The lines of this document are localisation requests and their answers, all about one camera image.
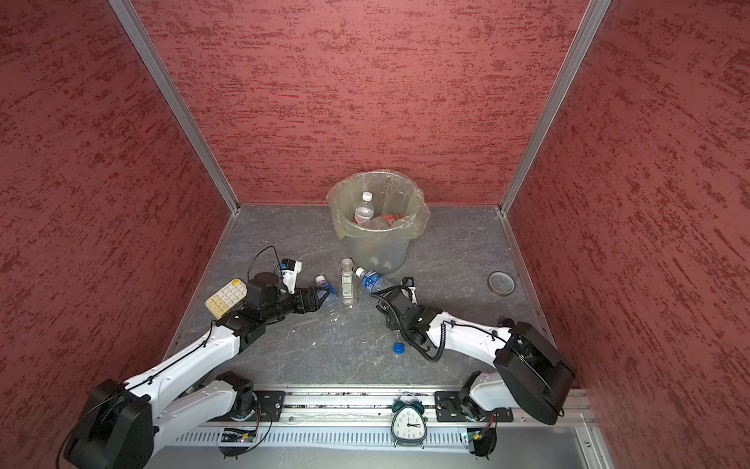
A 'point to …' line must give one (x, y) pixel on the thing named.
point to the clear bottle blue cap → (398, 347)
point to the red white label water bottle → (364, 212)
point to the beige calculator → (225, 298)
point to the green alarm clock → (409, 423)
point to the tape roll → (501, 283)
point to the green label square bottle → (348, 298)
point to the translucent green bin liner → (392, 192)
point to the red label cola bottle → (387, 220)
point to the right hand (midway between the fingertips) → (398, 319)
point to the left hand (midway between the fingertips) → (319, 296)
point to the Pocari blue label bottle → (371, 279)
